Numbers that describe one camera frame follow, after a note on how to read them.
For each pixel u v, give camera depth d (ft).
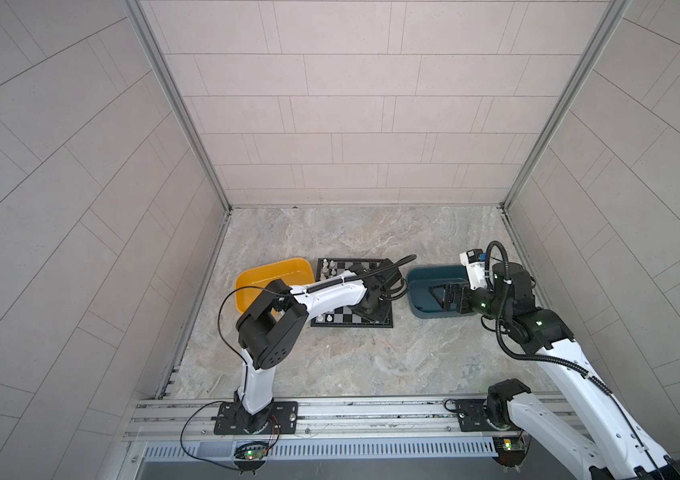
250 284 1.55
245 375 1.73
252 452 2.12
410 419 2.38
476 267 2.16
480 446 2.23
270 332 1.53
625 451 1.26
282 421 2.32
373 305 2.33
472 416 2.32
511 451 2.23
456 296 2.13
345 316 2.83
